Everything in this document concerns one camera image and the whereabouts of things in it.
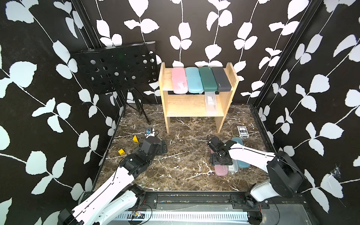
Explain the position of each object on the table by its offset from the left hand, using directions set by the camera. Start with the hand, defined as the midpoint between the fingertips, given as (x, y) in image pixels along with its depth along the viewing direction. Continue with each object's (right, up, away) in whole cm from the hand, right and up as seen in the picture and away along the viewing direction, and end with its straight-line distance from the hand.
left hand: (159, 140), depth 77 cm
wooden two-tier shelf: (+20, +22, +16) cm, 34 cm away
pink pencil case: (+36, -19, +6) cm, 42 cm away
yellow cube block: (-26, -10, +12) cm, 31 cm away
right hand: (+35, -14, +10) cm, 39 cm away
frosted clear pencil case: (+45, -18, +8) cm, 50 cm away
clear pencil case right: (+32, +22, +15) cm, 42 cm away
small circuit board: (-10, -38, -7) cm, 40 cm away
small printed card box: (+58, +2, +25) cm, 63 cm away
